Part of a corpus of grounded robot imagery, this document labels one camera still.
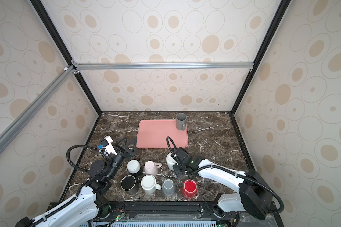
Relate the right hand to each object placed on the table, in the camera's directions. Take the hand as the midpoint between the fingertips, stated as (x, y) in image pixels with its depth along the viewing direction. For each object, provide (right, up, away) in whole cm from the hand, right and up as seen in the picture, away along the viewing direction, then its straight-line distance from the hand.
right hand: (178, 166), depth 84 cm
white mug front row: (-17, -7, -8) cm, 20 cm away
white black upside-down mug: (-25, 0, -4) cm, 26 cm away
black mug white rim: (-28, -8, -6) cm, 30 cm away
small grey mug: (-6, -8, -11) cm, 15 cm away
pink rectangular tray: (-18, +18, +25) cm, 35 cm away
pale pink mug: (-16, +1, -5) cm, 16 cm away
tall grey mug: (+2, +27, +16) cm, 32 cm away
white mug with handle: (-5, +4, -2) cm, 6 cm away
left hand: (-22, +18, -17) cm, 33 cm away
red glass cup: (+6, -9, -11) cm, 15 cm away
